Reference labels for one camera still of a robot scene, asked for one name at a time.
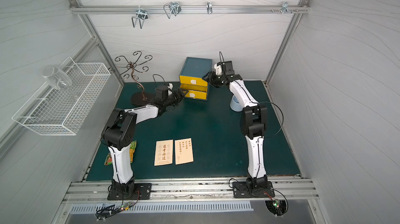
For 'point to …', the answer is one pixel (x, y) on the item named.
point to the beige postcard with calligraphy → (163, 152)
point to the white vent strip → (162, 207)
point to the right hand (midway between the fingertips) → (205, 78)
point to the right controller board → (277, 207)
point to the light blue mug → (235, 104)
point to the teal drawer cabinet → (197, 67)
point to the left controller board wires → (105, 212)
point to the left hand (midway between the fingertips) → (188, 93)
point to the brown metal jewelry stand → (138, 98)
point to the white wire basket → (61, 111)
